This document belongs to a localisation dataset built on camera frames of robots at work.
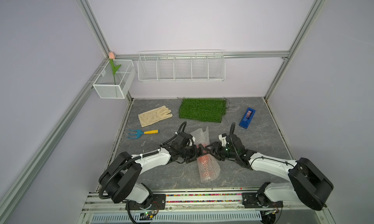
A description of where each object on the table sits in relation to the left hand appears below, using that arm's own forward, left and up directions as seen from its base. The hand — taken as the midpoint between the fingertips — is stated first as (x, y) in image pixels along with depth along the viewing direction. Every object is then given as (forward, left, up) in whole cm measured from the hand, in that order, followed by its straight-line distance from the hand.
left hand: (204, 156), depth 81 cm
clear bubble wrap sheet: (+13, -1, -1) cm, 13 cm away
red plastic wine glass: (-6, 0, 0) cm, 6 cm away
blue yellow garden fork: (+24, +42, -9) cm, 49 cm away
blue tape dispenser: (+27, -35, -3) cm, 44 cm away
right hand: (+4, -1, +1) cm, 4 cm away
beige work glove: (+37, +34, -8) cm, 51 cm away
